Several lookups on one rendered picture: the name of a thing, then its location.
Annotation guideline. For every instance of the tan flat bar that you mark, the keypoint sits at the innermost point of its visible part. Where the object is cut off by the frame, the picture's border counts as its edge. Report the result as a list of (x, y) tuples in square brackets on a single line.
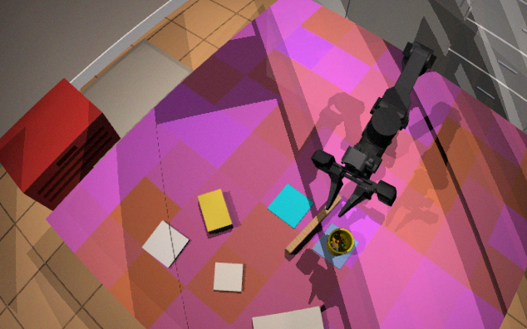
[(310, 227)]

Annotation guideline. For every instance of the yellow rectangular block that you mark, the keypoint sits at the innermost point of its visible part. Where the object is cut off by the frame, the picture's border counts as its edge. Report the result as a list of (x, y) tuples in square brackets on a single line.
[(214, 210)]

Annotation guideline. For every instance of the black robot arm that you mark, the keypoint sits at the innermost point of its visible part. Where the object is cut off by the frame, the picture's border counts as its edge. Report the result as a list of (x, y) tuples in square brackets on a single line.
[(390, 113)]

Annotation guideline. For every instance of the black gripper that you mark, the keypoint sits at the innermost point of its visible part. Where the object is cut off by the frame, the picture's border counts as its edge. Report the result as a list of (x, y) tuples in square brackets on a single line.
[(386, 193)]

